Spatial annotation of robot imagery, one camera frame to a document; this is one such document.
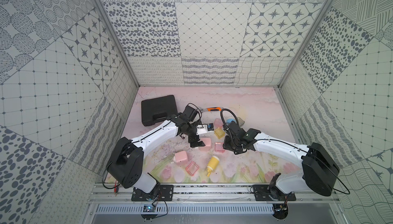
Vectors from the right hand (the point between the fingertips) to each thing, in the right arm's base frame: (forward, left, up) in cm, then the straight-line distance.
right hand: (226, 147), depth 85 cm
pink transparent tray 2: (-10, +19, -4) cm, 22 cm away
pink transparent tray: (+1, +4, -3) cm, 5 cm away
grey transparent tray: (+19, -11, -3) cm, 22 cm away
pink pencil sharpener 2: (-7, +24, +3) cm, 26 cm away
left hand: (+3, +11, +7) cm, 14 cm away
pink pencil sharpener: (+1, +11, +3) cm, 11 cm away
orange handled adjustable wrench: (+29, +7, -3) cm, 30 cm away
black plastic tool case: (+23, +45, +3) cm, 50 cm away
